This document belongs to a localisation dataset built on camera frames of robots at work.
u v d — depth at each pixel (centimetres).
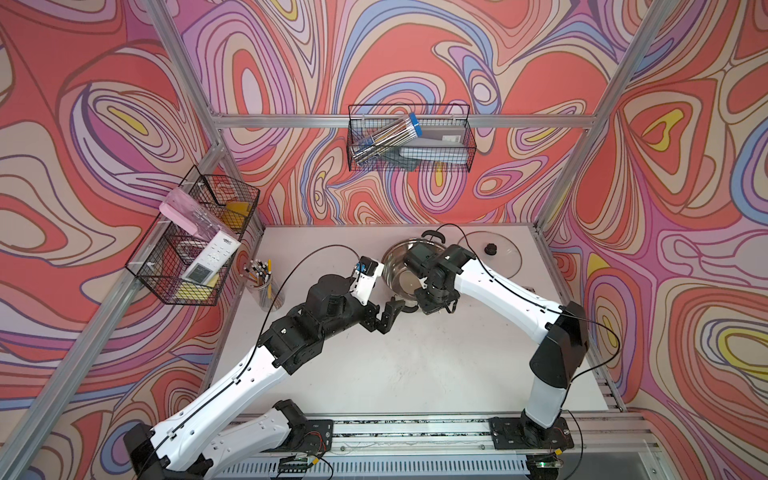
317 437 72
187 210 71
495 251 108
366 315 58
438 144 88
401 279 99
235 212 78
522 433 67
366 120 88
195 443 39
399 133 78
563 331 47
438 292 63
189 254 72
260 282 87
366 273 56
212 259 69
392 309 58
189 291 72
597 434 76
